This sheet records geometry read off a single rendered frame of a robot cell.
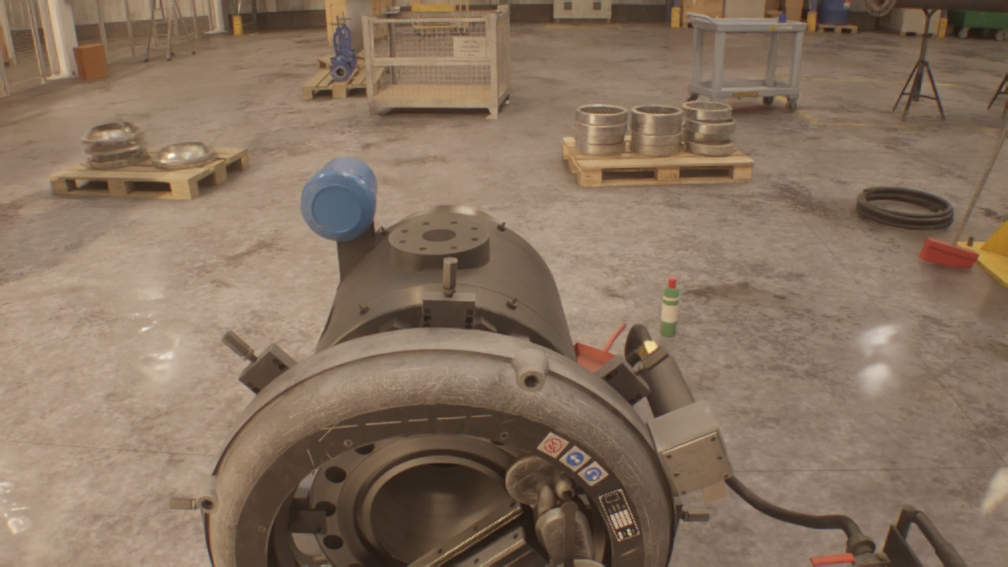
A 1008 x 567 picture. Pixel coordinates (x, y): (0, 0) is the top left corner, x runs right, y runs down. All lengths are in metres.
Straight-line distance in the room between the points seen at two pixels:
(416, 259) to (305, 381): 0.50
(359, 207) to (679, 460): 0.89
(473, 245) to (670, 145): 3.83
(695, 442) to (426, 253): 0.65
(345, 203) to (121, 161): 4.32
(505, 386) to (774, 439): 1.70
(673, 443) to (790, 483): 1.32
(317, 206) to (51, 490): 1.43
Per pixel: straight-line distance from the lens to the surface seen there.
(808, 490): 2.45
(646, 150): 5.27
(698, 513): 1.40
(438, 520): 1.50
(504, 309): 1.40
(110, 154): 5.97
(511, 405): 1.03
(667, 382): 1.31
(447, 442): 1.22
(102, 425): 2.95
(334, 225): 1.70
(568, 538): 1.17
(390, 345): 1.05
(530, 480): 1.17
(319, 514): 1.33
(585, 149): 5.25
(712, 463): 1.20
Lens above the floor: 1.48
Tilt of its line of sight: 24 degrees down
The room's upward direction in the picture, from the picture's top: 1 degrees counter-clockwise
